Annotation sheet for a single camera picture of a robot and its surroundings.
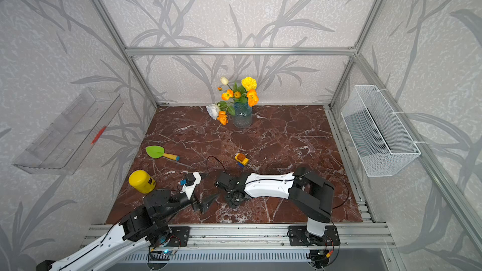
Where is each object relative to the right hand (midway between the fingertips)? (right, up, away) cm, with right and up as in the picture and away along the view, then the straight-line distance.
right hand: (232, 199), depth 83 cm
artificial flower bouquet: (+3, +48, +5) cm, 49 cm away
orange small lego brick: (+4, +18, +6) cm, 19 cm away
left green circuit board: (-25, -17, -12) cm, 33 cm away
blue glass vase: (+4, +37, +19) cm, 42 cm away
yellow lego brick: (+5, +15, +7) cm, 17 cm away
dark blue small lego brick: (+3, +13, +10) cm, 17 cm away
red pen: (-47, +30, -16) cm, 58 cm away
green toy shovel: (-42, +18, +16) cm, 49 cm away
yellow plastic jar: (-38, +9, -4) cm, 40 cm away
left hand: (-6, +10, -13) cm, 18 cm away
